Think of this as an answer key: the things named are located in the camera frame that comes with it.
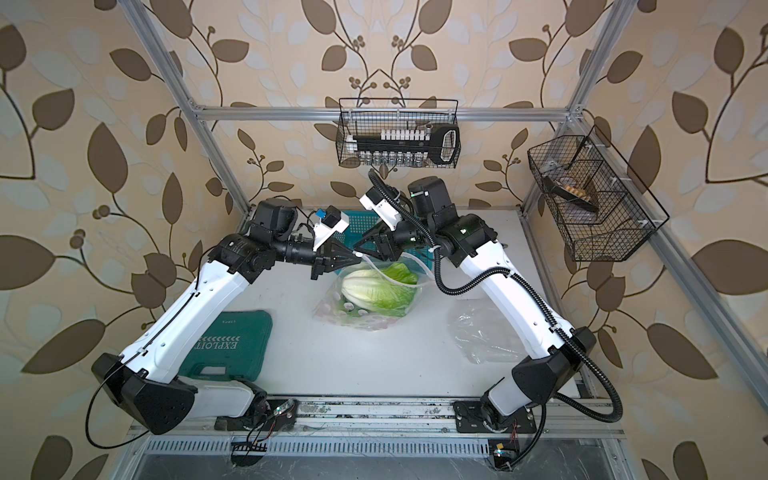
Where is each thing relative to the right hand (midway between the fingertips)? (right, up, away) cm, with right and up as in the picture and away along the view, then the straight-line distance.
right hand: (361, 241), depth 65 cm
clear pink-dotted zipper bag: (-8, -17, +9) cm, 21 cm away
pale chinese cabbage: (+3, -12, +4) cm, 13 cm away
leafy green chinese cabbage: (+9, -10, 0) cm, 13 cm away
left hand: (-2, -3, -1) cm, 3 cm away
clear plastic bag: (+33, -26, +18) cm, 46 cm away
